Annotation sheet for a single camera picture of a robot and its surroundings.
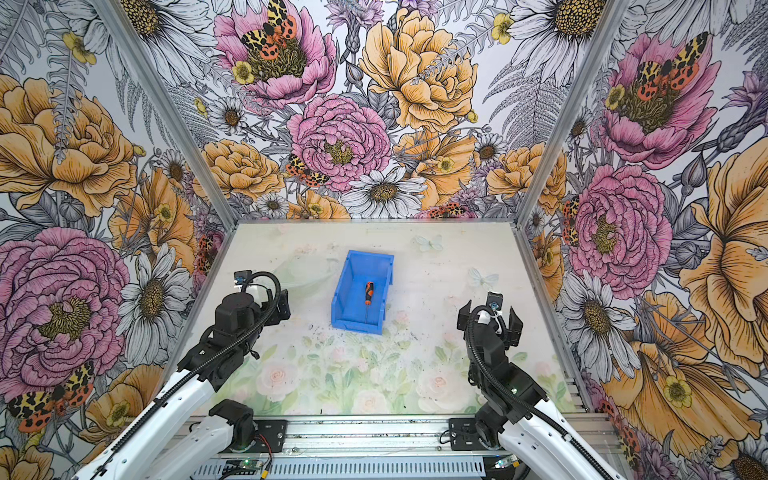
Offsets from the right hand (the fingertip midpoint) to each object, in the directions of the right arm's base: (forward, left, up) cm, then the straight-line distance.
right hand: (488, 314), depth 76 cm
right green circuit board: (-28, -3, -19) cm, 34 cm away
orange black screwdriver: (+17, +31, -17) cm, 39 cm away
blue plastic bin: (+14, +38, -18) cm, 44 cm away
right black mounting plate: (-24, +7, -17) cm, 30 cm away
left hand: (+6, +57, -1) cm, 57 cm away
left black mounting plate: (-21, +54, -17) cm, 60 cm away
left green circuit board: (-27, +60, -18) cm, 69 cm away
